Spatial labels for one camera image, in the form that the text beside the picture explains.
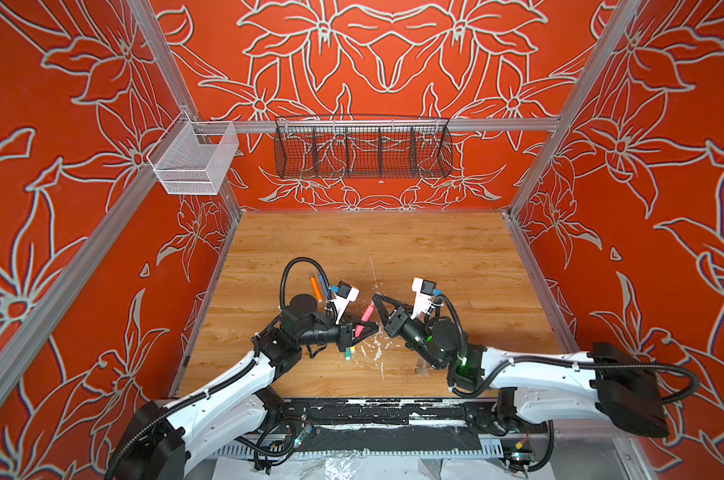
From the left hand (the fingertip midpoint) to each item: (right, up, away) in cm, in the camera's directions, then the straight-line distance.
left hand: (375, 326), depth 69 cm
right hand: (-2, +6, -3) cm, 7 cm away
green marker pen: (-7, -12, +14) cm, 20 cm away
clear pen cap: (+13, -15, +10) cm, 23 cm away
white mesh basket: (-58, +47, +24) cm, 78 cm away
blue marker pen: (-12, +10, -3) cm, 16 cm away
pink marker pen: (-2, +2, -1) cm, 3 cm away
